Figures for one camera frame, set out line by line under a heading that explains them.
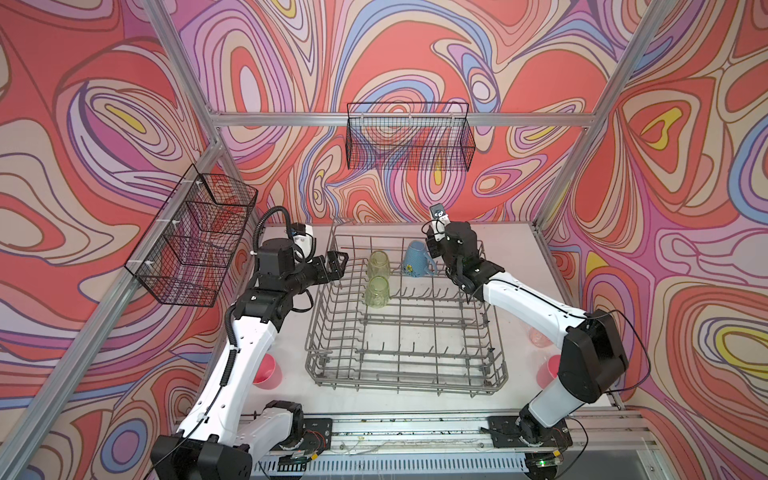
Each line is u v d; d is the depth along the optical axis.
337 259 0.65
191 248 0.80
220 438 0.38
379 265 0.95
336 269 0.65
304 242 0.65
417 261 0.92
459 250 0.63
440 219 0.68
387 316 0.93
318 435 0.72
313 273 0.64
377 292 0.88
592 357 0.44
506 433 0.74
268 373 0.83
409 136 0.96
